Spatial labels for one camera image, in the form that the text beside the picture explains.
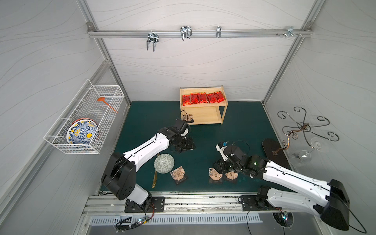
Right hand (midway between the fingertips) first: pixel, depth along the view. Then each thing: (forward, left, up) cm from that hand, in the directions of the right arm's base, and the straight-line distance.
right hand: (215, 164), depth 77 cm
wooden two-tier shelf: (+34, +7, +11) cm, 37 cm away
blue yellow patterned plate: (+2, +60, +25) cm, 65 cm away
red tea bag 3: (+39, +8, +12) cm, 41 cm away
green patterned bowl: (+2, +30, -8) cm, 31 cm away
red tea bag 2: (+38, +13, +12) cm, 42 cm away
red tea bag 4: (+39, +1, +12) cm, 41 cm away
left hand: (+8, +12, +1) cm, 14 cm away
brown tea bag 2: (+37, +17, -8) cm, 42 cm away
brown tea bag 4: (-2, -11, -11) cm, 16 cm away
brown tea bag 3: (-2, -1, -10) cm, 10 cm away
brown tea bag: (-3, +21, -10) cm, 23 cm away
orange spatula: (+25, +62, +23) cm, 71 cm away
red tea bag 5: (+40, -4, +12) cm, 42 cm away
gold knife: (-5, +34, -10) cm, 35 cm away
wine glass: (+2, -41, +21) cm, 46 cm away
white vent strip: (-25, +28, -10) cm, 39 cm away
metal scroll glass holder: (+13, -40, +19) cm, 46 cm away
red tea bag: (+35, +18, +13) cm, 41 cm away
